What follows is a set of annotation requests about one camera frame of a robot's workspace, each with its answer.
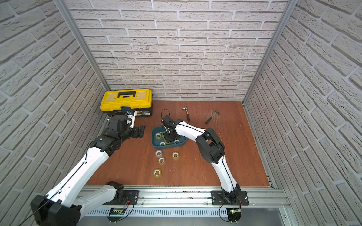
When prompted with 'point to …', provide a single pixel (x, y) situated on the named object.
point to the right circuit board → (234, 214)
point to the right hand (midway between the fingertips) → (171, 138)
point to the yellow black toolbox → (139, 100)
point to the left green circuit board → (117, 211)
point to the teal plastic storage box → (158, 140)
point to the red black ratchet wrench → (187, 114)
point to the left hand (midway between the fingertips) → (138, 122)
